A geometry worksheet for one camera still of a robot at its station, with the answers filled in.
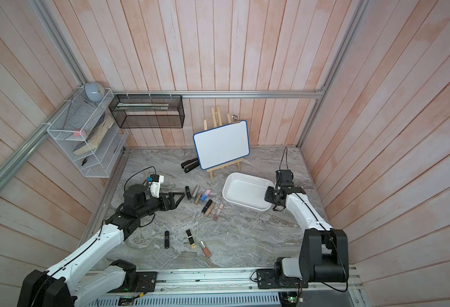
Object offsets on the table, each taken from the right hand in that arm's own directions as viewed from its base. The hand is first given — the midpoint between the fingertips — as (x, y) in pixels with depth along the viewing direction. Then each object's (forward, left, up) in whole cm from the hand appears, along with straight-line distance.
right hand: (271, 194), depth 90 cm
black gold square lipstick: (-19, +38, -5) cm, 43 cm away
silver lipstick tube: (+4, +38, -5) cm, 39 cm away
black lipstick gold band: (-5, +32, -5) cm, 33 cm away
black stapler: (+22, +43, -5) cm, 49 cm away
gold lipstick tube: (0, +36, -5) cm, 37 cm away
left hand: (-7, +42, +9) cm, 44 cm away
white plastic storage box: (+6, +11, -8) cm, 15 cm away
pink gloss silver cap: (-25, +30, -6) cm, 40 cm away
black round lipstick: (-21, +48, -6) cm, 53 cm away
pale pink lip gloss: (-7, +26, -6) cm, 27 cm away
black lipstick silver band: (+3, +42, -6) cm, 42 cm away
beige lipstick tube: (-6, +30, -6) cm, 31 cm away
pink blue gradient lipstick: (+3, +32, -6) cm, 33 cm away
